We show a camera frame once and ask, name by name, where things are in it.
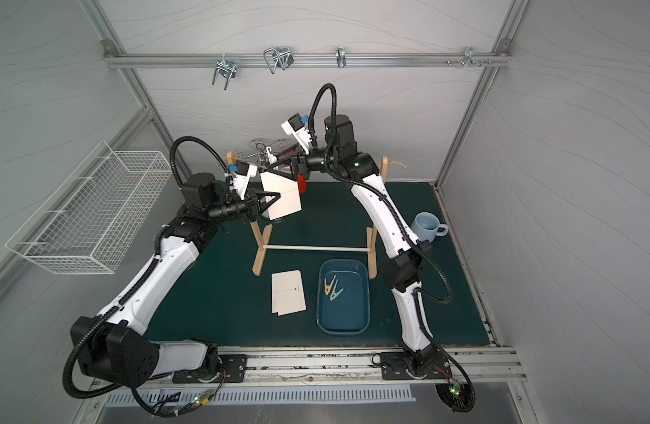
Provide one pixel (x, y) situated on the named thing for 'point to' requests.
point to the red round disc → (302, 183)
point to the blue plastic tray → (343, 297)
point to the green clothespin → (335, 294)
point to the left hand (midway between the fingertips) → (274, 196)
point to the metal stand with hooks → (260, 146)
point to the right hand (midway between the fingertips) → (269, 164)
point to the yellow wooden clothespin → (328, 288)
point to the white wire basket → (91, 222)
